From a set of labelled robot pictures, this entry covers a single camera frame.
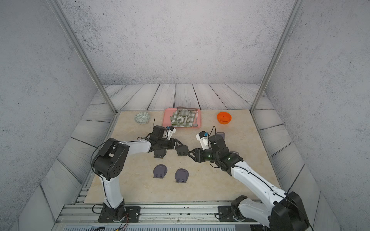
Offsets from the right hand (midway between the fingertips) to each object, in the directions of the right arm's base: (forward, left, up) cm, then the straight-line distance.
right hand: (191, 153), depth 76 cm
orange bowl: (+39, -25, -15) cm, 48 cm away
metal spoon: (+34, -3, -17) cm, 38 cm away
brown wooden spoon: (+52, +1, -18) cm, 55 cm away
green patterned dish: (+40, +40, -15) cm, 58 cm away
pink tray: (+36, +19, -19) cm, 45 cm away
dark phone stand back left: (+10, +21, -17) cm, 29 cm away
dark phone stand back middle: (+11, +6, -16) cm, 20 cm away
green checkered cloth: (+35, +13, -16) cm, 41 cm away
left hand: (+13, +6, -12) cm, 19 cm away
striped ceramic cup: (+37, +5, -10) cm, 38 cm away
